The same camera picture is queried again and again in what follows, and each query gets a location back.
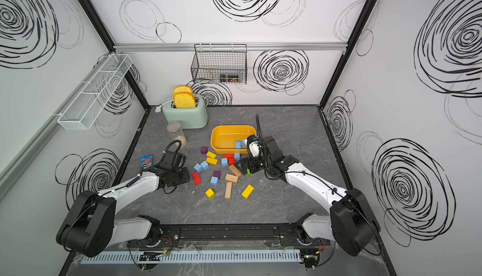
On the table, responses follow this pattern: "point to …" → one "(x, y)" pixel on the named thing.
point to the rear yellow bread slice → (182, 89)
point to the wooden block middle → (231, 177)
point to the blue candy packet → (147, 159)
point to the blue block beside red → (224, 162)
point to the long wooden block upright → (228, 191)
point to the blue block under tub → (237, 155)
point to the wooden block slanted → (235, 170)
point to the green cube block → (248, 174)
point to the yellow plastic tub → (223, 138)
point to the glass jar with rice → (177, 133)
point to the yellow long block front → (248, 191)
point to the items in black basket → (230, 78)
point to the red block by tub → (231, 159)
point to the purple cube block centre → (216, 174)
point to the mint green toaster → (189, 118)
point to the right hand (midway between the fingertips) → (244, 162)
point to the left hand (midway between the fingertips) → (187, 176)
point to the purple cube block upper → (204, 150)
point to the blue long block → (243, 143)
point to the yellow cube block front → (210, 194)
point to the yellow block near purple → (211, 155)
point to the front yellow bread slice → (184, 100)
